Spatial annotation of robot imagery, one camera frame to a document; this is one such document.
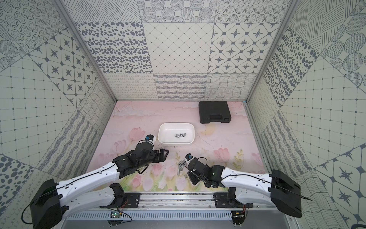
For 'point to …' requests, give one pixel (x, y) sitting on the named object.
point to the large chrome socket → (177, 135)
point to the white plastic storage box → (176, 133)
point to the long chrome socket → (178, 172)
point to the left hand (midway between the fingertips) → (164, 149)
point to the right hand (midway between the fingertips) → (192, 173)
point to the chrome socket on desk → (182, 163)
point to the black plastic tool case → (214, 111)
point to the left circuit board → (114, 214)
